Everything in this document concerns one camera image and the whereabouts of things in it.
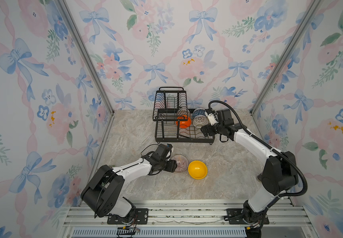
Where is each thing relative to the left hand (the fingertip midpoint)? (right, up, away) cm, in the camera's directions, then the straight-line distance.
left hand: (173, 163), depth 88 cm
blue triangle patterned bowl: (+19, +33, +24) cm, 45 cm away
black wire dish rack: (0, +25, 0) cm, 25 cm away
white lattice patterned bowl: (+20, +26, +22) cm, 39 cm away
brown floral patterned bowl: (+7, +28, -3) cm, 29 cm away
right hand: (+21, +23, +3) cm, 32 cm away
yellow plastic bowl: (+14, -3, -2) cm, 14 cm away
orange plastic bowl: (+8, +24, +21) cm, 33 cm away
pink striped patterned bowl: (+5, 0, +2) cm, 6 cm away
